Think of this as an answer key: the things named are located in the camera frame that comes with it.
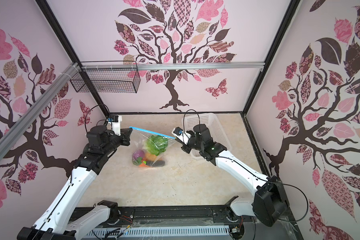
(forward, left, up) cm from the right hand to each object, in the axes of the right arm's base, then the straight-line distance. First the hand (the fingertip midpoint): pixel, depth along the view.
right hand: (179, 134), depth 77 cm
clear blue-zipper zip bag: (-1, +22, -2) cm, 22 cm away
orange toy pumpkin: (-11, +21, -13) cm, 27 cm away
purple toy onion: (-8, +23, -9) cm, 26 cm away
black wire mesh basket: (+41, +61, +7) cm, 74 cm away
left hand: (-1, +24, +5) cm, 25 cm away
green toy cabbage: (-6, +12, 0) cm, 13 cm away
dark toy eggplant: (-11, +13, -10) cm, 20 cm away
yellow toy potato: (-6, +17, -13) cm, 22 cm away
